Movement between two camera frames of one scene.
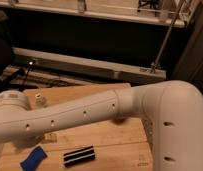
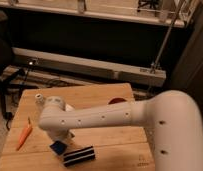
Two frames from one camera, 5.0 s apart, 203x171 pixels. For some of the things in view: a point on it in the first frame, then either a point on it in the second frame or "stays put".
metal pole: (155, 66) stays put
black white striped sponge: (79, 156) stays put
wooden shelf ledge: (165, 12) stays put
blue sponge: (34, 159) → (58, 147)
